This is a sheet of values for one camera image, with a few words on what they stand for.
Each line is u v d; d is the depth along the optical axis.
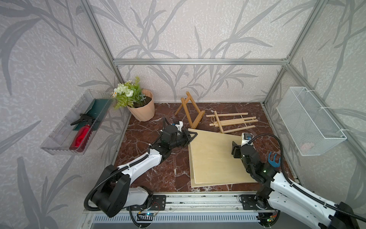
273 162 0.89
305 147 0.71
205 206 0.73
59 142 0.59
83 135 0.60
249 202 0.72
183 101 0.91
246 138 0.68
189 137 0.75
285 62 0.94
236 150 0.71
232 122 1.09
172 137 0.64
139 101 0.99
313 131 0.60
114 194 0.41
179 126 0.77
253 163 0.58
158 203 0.72
